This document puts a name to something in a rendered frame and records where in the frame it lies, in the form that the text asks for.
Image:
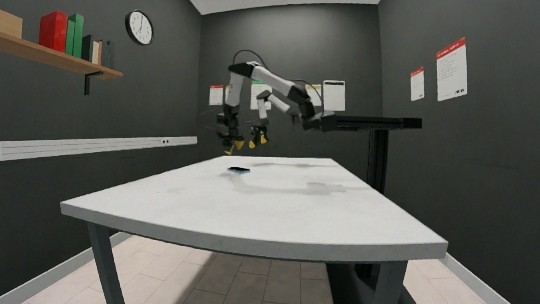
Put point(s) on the black smartphone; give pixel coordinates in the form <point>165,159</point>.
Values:
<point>239,168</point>

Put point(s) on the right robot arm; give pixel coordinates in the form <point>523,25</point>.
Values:
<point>265,96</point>

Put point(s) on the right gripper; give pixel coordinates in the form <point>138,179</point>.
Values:
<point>261,138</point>

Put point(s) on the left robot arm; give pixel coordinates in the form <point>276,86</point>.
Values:
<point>249,69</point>

